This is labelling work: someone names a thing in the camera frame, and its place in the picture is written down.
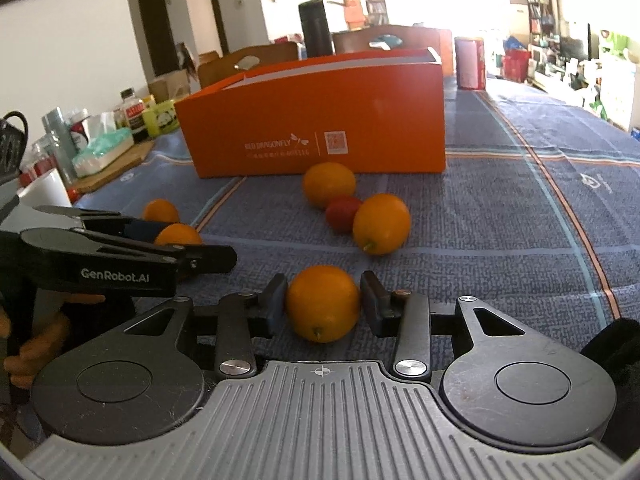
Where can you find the blue patterned tablecloth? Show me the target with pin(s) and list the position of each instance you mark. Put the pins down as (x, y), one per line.
(500, 210)

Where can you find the large orange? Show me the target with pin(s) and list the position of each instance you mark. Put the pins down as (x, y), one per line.
(382, 222)
(327, 182)
(322, 300)

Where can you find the white standing air conditioner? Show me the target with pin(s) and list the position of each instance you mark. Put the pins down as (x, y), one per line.
(519, 15)

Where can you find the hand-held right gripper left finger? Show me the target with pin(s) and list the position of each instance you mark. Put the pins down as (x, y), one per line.
(276, 305)

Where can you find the black thermos bottle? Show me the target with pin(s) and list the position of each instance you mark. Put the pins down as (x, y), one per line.
(316, 30)

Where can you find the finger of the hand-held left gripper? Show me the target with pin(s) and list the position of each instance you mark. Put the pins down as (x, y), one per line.
(115, 224)
(210, 257)

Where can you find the yellow-green box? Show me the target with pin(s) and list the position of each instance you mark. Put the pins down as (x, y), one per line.
(161, 117)

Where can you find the red plastic basket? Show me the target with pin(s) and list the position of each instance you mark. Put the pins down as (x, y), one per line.
(516, 65)

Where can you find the small orange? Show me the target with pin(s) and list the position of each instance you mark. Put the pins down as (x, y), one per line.
(177, 234)
(160, 209)

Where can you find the dark tall cabinet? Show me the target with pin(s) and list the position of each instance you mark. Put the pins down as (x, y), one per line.
(160, 15)

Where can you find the black television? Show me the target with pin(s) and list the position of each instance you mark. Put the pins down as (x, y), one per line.
(575, 47)

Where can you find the red cylindrical canister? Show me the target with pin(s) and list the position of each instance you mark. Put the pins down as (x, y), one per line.
(470, 62)

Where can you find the green and white carton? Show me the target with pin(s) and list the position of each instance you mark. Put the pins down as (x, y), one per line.
(615, 42)

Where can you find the white chest freezer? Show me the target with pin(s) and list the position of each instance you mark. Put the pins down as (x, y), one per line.
(620, 95)

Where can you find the wooden board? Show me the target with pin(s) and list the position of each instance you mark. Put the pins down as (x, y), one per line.
(130, 162)

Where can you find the red tomato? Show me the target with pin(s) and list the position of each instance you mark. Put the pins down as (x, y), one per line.
(340, 215)

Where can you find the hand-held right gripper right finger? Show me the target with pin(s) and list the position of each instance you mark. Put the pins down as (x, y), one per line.
(371, 305)

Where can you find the green tissue pack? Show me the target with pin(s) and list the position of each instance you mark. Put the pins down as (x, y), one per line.
(102, 152)

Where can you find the white mug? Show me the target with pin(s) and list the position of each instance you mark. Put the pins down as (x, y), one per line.
(45, 190)

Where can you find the grey plastic bottle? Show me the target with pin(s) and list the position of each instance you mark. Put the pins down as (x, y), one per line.
(59, 140)

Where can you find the dark bottle with red label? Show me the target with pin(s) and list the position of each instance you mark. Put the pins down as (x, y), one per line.
(134, 117)

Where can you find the small brown cardboard box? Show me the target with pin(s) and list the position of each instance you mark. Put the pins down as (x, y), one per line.
(167, 87)

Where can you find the person's left hand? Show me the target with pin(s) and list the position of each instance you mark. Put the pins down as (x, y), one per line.
(35, 350)

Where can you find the dark tall shelf unit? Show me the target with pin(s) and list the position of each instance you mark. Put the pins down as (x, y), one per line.
(541, 10)

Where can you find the orange cardboard box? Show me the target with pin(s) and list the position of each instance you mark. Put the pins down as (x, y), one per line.
(300, 110)

